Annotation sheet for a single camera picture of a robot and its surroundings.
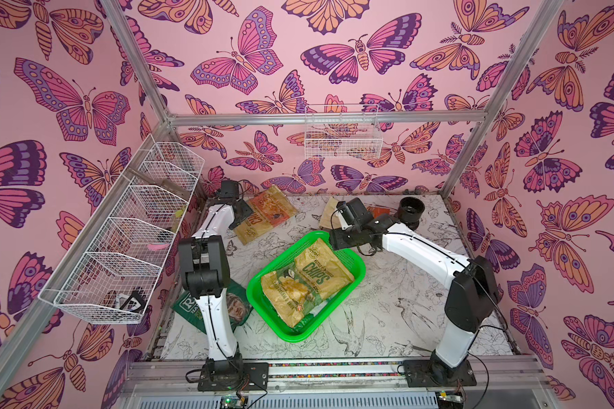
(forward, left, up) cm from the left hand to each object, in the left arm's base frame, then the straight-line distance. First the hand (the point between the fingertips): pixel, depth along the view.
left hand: (248, 210), depth 103 cm
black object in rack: (-44, +17, +16) cm, 50 cm away
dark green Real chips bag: (-35, -1, -7) cm, 36 cm away
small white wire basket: (+24, -38, +16) cm, 48 cm away
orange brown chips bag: (+10, -6, -9) cm, 15 cm away
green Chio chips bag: (-39, -20, -5) cm, 44 cm away
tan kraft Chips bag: (-24, -31, -6) cm, 40 cm away
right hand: (-19, -33, +6) cm, 39 cm away
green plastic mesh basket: (-23, -40, -3) cm, 47 cm away
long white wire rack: (-38, +25, +17) cm, 48 cm away
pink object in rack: (-29, +18, +17) cm, 37 cm away
